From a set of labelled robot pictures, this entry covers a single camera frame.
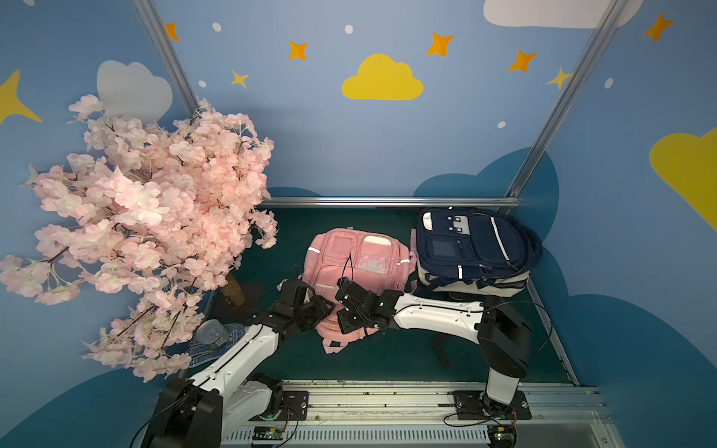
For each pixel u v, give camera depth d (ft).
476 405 2.45
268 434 2.35
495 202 3.78
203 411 1.30
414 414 2.41
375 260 3.28
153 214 1.24
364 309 2.09
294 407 2.43
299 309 2.35
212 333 2.65
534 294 3.34
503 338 1.50
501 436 2.40
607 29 2.36
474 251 3.30
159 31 2.34
